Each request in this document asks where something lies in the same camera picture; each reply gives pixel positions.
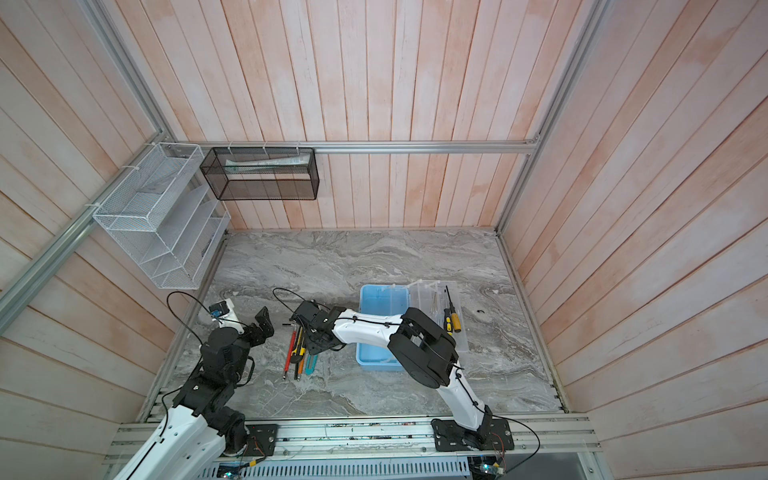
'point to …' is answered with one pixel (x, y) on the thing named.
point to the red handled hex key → (294, 332)
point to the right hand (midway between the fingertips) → (317, 343)
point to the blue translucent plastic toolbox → (440, 300)
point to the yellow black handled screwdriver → (299, 351)
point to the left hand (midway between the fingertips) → (253, 318)
